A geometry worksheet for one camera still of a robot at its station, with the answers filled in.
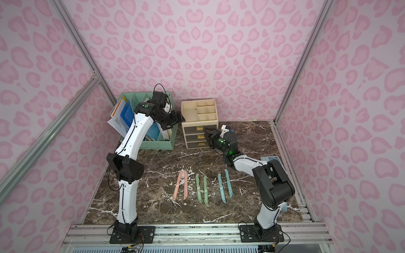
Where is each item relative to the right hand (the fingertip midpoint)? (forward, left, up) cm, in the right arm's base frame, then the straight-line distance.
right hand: (201, 130), depth 84 cm
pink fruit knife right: (-21, +9, -23) cm, 32 cm away
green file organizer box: (+10, +26, -24) cm, 37 cm away
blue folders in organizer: (+12, +49, -3) cm, 50 cm away
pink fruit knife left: (-22, +14, -23) cm, 34 cm away
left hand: (+7, +12, +2) cm, 14 cm away
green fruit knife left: (-24, +2, -23) cm, 33 cm away
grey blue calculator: (-3, -41, -23) cm, 47 cm away
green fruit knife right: (-23, -2, -23) cm, 33 cm away
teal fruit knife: (-22, -11, -24) cm, 34 cm away
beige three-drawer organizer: (+10, +2, +2) cm, 10 cm away
